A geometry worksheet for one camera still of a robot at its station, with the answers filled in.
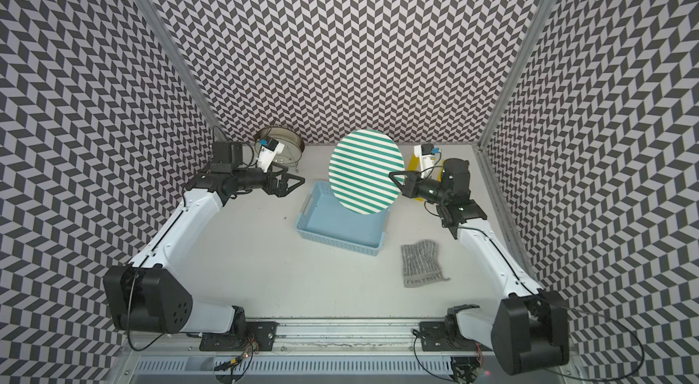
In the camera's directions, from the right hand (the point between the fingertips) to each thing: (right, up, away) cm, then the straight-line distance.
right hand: (390, 180), depth 76 cm
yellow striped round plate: (+6, +4, -5) cm, 9 cm away
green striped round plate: (-9, +4, +8) cm, 12 cm away
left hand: (-28, +1, +3) cm, 28 cm away
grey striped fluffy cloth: (+10, -26, +7) cm, 29 cm away
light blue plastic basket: (-23, -15, +25) cm, 37 cm away
